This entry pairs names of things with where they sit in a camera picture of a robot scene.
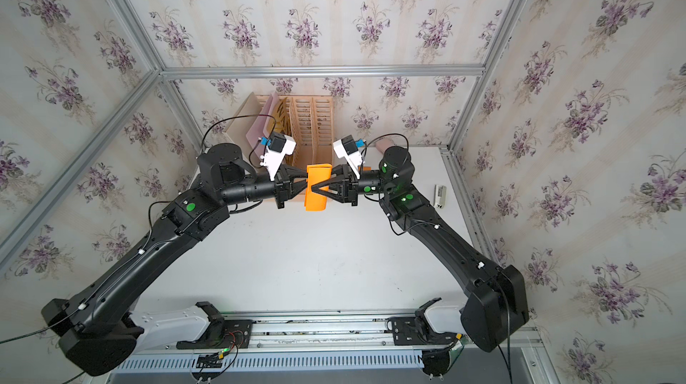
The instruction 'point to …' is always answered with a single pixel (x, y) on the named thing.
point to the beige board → (240, 122)
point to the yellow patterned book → (283, 122)
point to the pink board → (263, 121)
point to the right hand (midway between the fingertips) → (318, 189)
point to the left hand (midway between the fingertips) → (318, 180)
